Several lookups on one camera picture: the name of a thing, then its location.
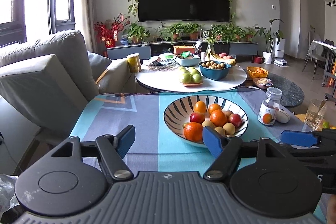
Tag grey sofa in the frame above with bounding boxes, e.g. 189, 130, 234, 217
1, 31, 135, 138

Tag blue bowl of longans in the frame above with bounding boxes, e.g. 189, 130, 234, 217
198, 61, 232, 80

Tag blue patterned tablecloth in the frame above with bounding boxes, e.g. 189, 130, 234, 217
69, 87, 328, 224

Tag tray of green apples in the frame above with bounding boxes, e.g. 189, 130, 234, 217
179, 67, 203, 86

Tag grey tv cabinet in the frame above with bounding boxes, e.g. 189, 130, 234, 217
106, 40, 258, 60

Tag pink snack dish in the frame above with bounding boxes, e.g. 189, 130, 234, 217
252, 78, 273, 89

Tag yellow tin can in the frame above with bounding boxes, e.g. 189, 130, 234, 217
126, 53, 141, 73

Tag brown kiwi fruit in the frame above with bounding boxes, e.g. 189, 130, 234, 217
223, 123, 236, 135

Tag dark marble side table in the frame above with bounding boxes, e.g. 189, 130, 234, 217
268, 73, 305, 108

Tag red apple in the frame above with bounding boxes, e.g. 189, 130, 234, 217
228, 114, 242, 128
190, 112, 206, 124

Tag tall potted plant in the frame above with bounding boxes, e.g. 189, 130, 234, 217
254, 18, 284, 64

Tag white blue striped bowl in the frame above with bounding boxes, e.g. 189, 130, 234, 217
163, 95, 249, 148

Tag orange basket of tangerines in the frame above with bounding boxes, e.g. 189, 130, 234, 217
247, 67, 269, 79

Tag white snack tray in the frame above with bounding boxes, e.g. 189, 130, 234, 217
174, 56, 201, 67

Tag banana bunch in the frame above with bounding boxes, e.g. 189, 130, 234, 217
205, 51, 236, 66

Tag round white coffee table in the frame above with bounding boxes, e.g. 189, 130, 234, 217
135, 65, 247, 93

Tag orange tangerine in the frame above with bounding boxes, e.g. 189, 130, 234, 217
194, 101, 207, 114
210, 109, 228, 127
183, 122, 203, 142

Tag red flower decoration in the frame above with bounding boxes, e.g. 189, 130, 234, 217
94, 14, 125, 48

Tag clear snack jar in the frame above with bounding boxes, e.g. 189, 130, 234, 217
258, 87, 282, 126

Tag drinking glass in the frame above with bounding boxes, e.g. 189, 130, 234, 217
304, 99, 327, 130

